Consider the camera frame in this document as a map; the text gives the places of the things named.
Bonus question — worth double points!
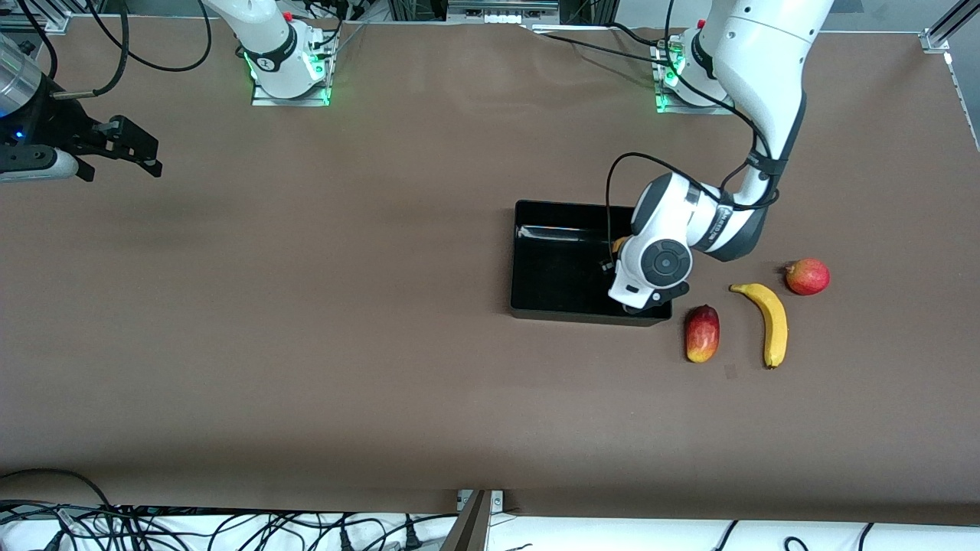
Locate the black rectangular box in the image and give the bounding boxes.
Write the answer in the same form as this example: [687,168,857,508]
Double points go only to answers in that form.
[509,200,674,328]

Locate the yellow banana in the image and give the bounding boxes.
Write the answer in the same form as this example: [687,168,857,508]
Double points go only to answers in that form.
[729,282,789,370]

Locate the red yellow mango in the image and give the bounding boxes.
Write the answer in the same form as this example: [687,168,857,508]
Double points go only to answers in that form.
[684,305,720,364]

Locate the red pomegranate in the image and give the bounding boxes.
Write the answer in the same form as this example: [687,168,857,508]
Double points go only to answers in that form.
[784,258,831,296]

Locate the white power strip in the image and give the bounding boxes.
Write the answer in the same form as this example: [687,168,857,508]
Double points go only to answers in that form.
[447,0,560,25]

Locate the diagonal aluminium profile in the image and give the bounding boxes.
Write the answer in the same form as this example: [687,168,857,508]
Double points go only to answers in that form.
[929,0,980,36]

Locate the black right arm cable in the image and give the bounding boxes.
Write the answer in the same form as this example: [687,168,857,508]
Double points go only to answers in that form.
[15,0,213,98]

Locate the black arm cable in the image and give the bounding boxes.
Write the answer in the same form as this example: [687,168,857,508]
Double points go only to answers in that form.
[15,0,213,98]
[606,152,782,270]

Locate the aluminium frame corner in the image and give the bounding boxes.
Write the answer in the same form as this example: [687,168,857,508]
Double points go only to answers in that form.
[0,11,71,35]

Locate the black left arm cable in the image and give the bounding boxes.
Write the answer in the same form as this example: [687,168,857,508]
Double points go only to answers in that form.
[606,152,782,270]

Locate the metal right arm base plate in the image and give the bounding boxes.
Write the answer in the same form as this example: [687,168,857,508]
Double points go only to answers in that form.
[251,46,332,106]

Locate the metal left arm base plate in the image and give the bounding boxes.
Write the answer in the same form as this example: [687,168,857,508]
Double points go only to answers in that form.
[655,38,737,116]

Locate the long black base cable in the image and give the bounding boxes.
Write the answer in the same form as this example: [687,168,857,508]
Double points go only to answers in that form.
[528,29,676,65]

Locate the short black base cable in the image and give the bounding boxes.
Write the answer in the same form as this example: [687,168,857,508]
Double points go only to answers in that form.
[609,21,665,48]

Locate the grey metal post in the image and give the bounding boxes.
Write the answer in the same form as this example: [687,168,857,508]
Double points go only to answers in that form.
[439,490,492,551]

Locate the black looping floor cable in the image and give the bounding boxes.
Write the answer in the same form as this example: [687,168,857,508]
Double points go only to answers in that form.
[0,468,117,523]

